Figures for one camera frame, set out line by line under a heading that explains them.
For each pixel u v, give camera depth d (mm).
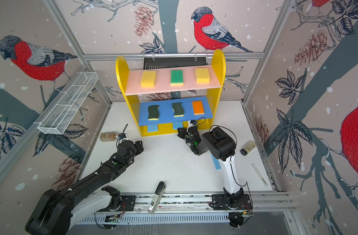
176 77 742
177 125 1022
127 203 734
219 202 726
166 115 925
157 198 725
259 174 833
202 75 744
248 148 883
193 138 815
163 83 752
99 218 700
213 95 791
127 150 665
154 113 931
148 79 724
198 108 952
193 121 946
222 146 567
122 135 763
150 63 951
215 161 873
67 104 776
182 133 902
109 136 951
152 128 1007
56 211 398
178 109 957
